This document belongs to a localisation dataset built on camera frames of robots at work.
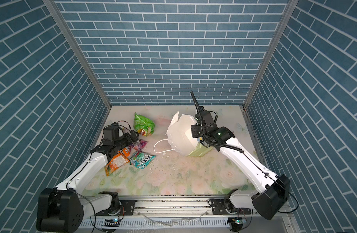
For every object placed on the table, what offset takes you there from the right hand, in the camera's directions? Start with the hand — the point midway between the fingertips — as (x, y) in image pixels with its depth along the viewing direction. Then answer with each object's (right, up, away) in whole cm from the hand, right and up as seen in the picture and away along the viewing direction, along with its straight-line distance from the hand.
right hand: (197, 126), depth 77 cm
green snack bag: (-35, -1, +19) cm, 40 cm away
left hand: (-36, -6, +9) cm, 37 cm away
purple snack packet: (-35, -12, +12) cm, 39 cm away
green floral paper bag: (-10, -7, +17) cm, 21 cm away
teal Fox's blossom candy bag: (-33, -21, +9) cm, 40 cm away
